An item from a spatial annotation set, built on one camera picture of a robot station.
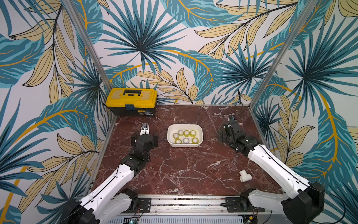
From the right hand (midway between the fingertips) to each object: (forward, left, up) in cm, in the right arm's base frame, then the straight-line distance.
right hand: (230, 132), depth 80 cm
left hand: (0, +49, -1) cm, 49 cm away
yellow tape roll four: (+6, +18, -19) cm, 27 cm away
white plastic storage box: (+16, +33, -17) cm, 41 cm away
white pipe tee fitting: (-20, -8, -17) cm, 27 cm away
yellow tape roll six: (+12, +24, -18) cm, 32 cm away
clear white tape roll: (+6, +25, -18) cm, 31 cm away
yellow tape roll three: (+10, +33, -18) cm, 40 cm away
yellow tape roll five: (+13, +28, -18) cm, 36 cm away
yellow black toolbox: (+30, +62, -2) cm, 69 cm away
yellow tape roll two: (+7, +30, -18) cm, 36 cm away
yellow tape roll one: (+12, +19, -19) cm, 29 cm away
